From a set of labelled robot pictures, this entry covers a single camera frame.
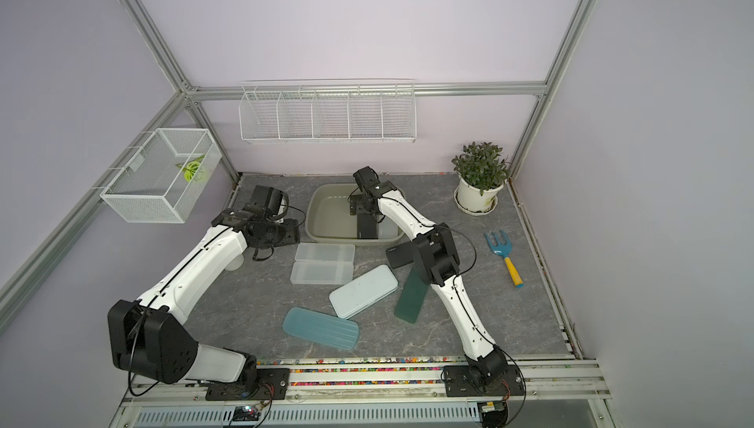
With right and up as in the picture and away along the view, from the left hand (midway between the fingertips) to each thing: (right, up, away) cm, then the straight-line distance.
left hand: (290, 237), depth 83 cm
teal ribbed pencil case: (+9, -26, 0) cm, 28 cm away
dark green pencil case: (+35, -19, +4) cm, 40 cm away
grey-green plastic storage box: (+6, +3, +23) cm, 24 cm away
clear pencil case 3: (+28, +1, +19) cm, 33 cm away
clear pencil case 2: (+7, -12, +9) cm, 17 cm away
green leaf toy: (-28, +20, -2) cm, 34 cm away
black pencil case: (+32, -7, +11) cm, 35 cm away
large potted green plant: (+59, +19, +13) cm, 64 cm away
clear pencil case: (+7, -7, +14) cm, 17 cm away
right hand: (+20, +10, +21) cm, 31 cm away
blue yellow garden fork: (+67, -6, +15) cm, 69 cm away
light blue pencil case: (+17, -18, +4) cm, 25 cm away
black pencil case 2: (+21, +1, +18) cm, 28 cm away
